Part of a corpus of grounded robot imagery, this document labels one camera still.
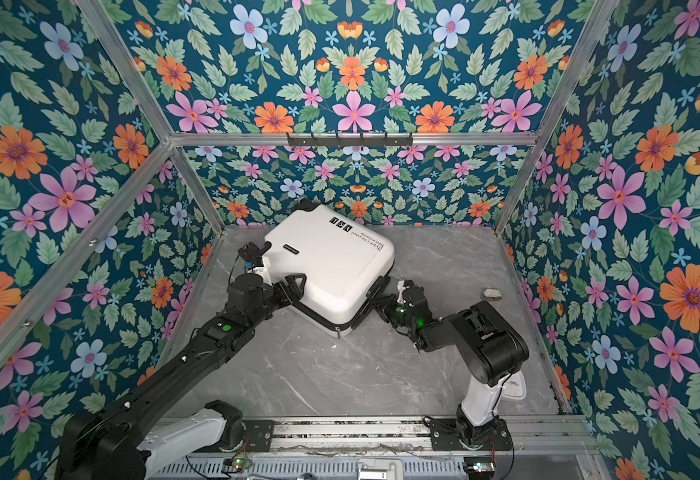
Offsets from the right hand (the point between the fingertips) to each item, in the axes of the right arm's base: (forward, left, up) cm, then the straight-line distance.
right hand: (369, 301), depth 91 cm
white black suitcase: (+5, +7, +14) cm, 16 cm away
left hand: (-1, +18, +16) cm, 24 cm away
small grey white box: (+5, -41, -4) cm, 41 cm away
